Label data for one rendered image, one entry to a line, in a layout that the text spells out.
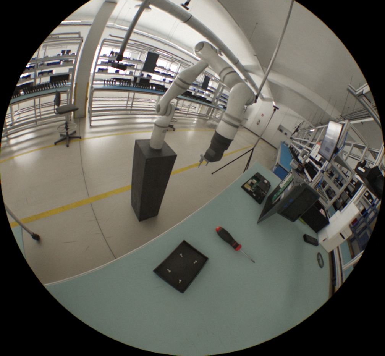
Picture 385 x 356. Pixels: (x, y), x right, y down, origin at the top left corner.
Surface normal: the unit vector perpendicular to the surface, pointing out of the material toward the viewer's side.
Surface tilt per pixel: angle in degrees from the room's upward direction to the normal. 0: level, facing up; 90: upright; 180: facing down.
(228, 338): 0
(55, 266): 0
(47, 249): 0
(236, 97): 107
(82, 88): 90
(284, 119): 90
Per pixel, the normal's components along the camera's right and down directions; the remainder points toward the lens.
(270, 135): -0.65, 0.20
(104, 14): 0.68, 0.59
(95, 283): 0.35, -0.78
